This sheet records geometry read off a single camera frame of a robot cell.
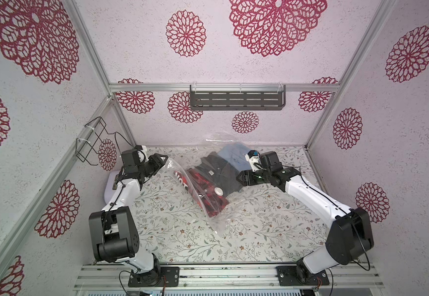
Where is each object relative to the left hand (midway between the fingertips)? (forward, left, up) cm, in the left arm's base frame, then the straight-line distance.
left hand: (165, 159), depth 88 cm
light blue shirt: (+19, -36, -17) cm, 44 cm away
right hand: (-8, -36, -1) cm, 37 cm away
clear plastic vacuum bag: (+16, -9, -21) cm, 28 cm away
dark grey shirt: (+4, -27, -17) cm, 32 cm away
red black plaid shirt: (-7, -17, -17) cm, 25 cm away
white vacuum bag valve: (-9, -26, -15) cm, 31 cm away
